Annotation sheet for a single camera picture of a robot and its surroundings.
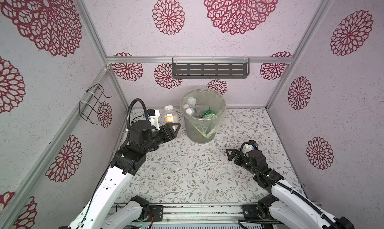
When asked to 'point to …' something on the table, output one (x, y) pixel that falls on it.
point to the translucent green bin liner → (205, 107)
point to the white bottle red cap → (191, 101)
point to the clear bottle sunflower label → (193, 111)
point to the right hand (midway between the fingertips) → (231, 150)
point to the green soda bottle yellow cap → (209, 111)
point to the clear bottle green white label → (186, 106)
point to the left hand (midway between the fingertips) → (176, 128)
